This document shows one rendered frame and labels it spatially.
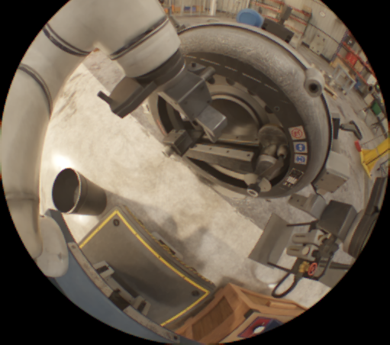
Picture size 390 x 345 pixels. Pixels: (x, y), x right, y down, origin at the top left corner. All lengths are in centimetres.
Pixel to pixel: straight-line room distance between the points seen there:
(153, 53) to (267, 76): 19
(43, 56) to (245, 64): 29
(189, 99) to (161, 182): 93
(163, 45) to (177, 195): 97
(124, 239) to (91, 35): 76
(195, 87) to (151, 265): 74
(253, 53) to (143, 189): 104
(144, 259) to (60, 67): 75
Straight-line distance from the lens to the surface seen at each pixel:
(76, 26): 15
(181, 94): 18
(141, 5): 15
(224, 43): 29
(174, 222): 102
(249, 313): 83
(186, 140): 55
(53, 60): 17
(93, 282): 44
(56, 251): 43
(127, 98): 18
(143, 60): 16
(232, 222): 107
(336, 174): 46
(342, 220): 24
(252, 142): 46
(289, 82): 27
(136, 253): 76
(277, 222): 126
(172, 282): 78
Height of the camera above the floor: 102
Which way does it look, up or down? 61 degrees down
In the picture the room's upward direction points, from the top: 8 degrees clockwise
